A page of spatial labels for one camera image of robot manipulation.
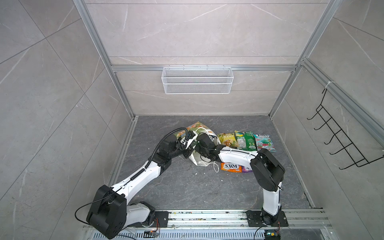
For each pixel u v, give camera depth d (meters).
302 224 0.74
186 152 0.70
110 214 0.40
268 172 0.47
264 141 1.01
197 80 1.01
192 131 0.67
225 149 0.67
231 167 0.90
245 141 1.01
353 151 0.62
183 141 0.66
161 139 0.55
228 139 1.00
